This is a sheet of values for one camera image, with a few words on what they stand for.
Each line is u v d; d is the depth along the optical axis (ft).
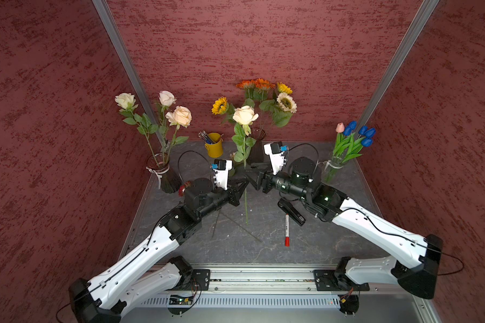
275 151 1.80
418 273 1.30
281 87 2.87
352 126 2.87
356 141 2.87
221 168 1.87
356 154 2.86
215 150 3.61
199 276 2.48
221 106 2.59
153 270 1.91
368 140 2.70
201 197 1.59
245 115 1.87
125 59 2.75
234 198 1.91
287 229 2.84
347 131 2.86
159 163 2.92
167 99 2.54
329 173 3.21
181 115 2.24
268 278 2.48
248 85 2.85
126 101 2.54
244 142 2.05
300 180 1.65
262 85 2.80
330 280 2.41
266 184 1.80
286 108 2.53
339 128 2.84
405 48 2.67
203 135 3.31
